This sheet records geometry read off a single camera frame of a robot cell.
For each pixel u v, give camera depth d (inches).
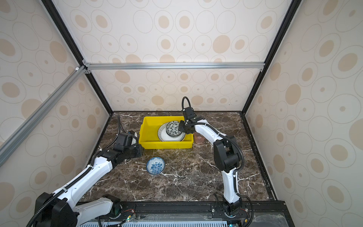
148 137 42.7
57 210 15.0
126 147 25.5
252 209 28.2
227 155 20.9
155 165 35.2
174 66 36.0
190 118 28.9
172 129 39.2
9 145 20.2
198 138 37.9
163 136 39.5
